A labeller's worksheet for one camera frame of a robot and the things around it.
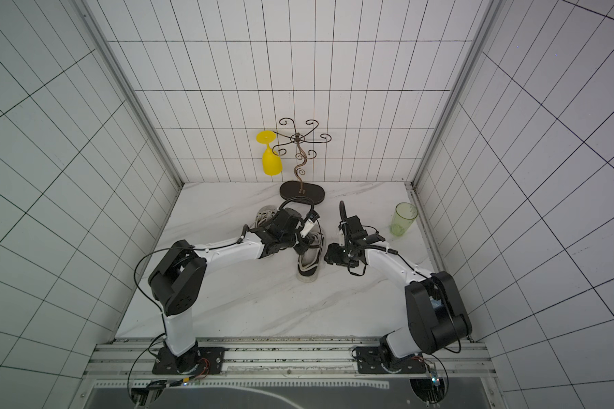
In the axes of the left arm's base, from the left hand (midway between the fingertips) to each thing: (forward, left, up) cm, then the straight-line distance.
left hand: (309, 241), depth 90 cm
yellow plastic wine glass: (+27, +15, +15) cm, 34 cm away
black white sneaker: (+12, +17, +1) cm, 21 cm away
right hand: (-4, -8, -2) cm, 9 cm away
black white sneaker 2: (-9, 0, -1) cm, 9 cm away
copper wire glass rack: (+31, +6, -5) cm, 32 cm away
